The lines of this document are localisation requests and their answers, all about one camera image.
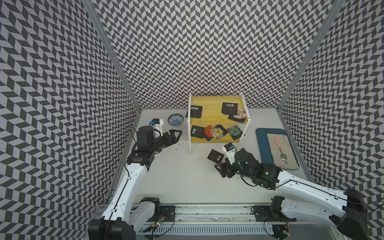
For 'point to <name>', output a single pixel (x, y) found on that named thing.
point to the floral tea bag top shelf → (240, 117)
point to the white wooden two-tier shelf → (217, 118)
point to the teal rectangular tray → (264, 149)
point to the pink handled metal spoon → (283, 156)
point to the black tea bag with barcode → (215, 156)
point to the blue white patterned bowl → (176, 119)
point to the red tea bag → (207, 132)
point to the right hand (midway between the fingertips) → (221, 165)
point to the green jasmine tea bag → (235, 131)
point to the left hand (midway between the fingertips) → (177, 135)
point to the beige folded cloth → (291, 163)
